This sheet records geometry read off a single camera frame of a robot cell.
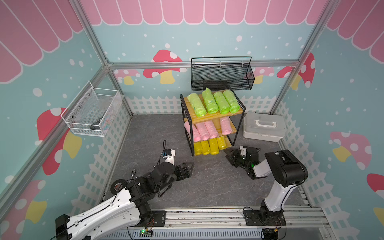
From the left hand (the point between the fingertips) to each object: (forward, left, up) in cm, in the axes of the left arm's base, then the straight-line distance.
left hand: (188, 168), depth 72 cm
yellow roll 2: (+22, -15, -14) cm, 30 cm away
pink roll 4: (+25, -21, +3) cm, 32 cm away
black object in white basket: (+12, +43, +15) cm, 47 cm away
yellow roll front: (+20, -10, -13) cm, 26 cm away
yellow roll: (+18, -5, -13) cm, 23 cm away
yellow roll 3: (+25, -21, -14) cm, 35 cm away
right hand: (+18, -22, -14) cm, 32 cm away
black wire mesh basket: (+57, -25, +17) cm, 65 cm away
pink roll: (+18, -4, +3) cm, 18 cm away
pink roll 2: (+21, -7, +3) cm, 22 cm away
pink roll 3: (+21, -12, +3) cm, 25 cm away
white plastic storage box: (+32, -48, -6) cm, 58 cm away
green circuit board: (-25, +20, -21) cm, 38 cm away
